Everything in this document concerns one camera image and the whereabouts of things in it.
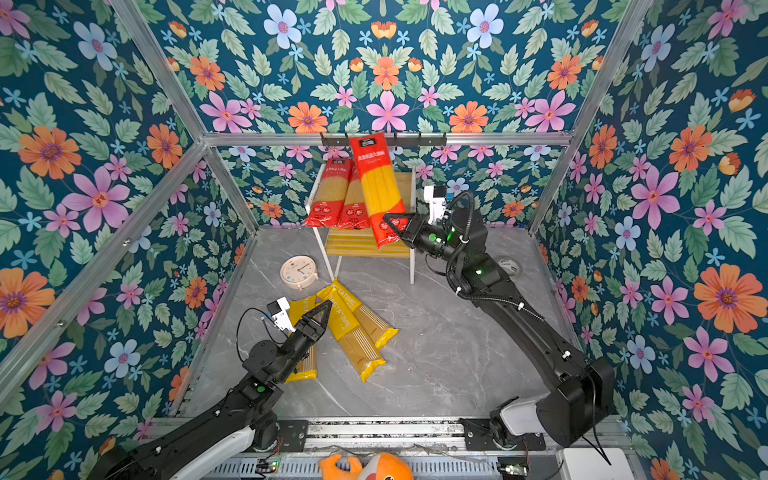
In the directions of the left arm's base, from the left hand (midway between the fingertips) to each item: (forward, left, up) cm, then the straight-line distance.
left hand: (332, 302), depth 72 cm
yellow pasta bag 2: (+1, -10, -21) cm, 23 cm away
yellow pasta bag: (+1, -3, -20) cm, 20 cm away
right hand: (+8, -14, +20) cm, 26 cm away
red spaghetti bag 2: (+23, +1, +11) cm, 26 cm away
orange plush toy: (-33, -11, -14) cm, 37 cm away
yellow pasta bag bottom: (-8, +10, -22) cm, 25 cm away
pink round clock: (+26, +18, -22) cm, 39 cm away
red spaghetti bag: (+19, -6, +11) cm, 23 cm away
